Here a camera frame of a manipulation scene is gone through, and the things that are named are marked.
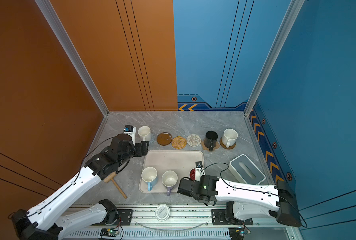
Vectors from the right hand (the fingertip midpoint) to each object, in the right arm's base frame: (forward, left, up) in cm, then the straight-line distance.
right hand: (196, 188), depth 74 cm
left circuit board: (-17, +42, -10) cm, 46 cm away
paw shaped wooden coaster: (+28, -9, -8) cm, 30 cm away
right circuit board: (-18, -19, -10) cm, 28 cm away
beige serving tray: (+18, +8, -8) cm, 22 cm away
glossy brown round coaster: (+35, +20, -7) cm, 41 cm away
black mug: (+31, -11, -3) cm, 33 cm away
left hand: (+18, +27, +15) cm, 35 cm away
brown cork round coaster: (+28, -20, -7) cm, 36 cm away
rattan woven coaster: (+33, +10, -8) cm, 35 cm away
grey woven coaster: (+35, +28, -6) cm, 45 cm away
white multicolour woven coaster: (+34, 0, -8) cm, 35 cm away
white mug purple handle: (+7, +15, -7) cm, 18 cm away
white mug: (+34, +32, +1) cm, 46 cm away
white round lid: (-10, +16, -3) cm, 20 cm away
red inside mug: (+2, +2, +12) cm, 12 cm away
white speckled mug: (+34, -24, -4) cm, 42 cm away
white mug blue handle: (+10, +27, -7) cm, 30 cm away
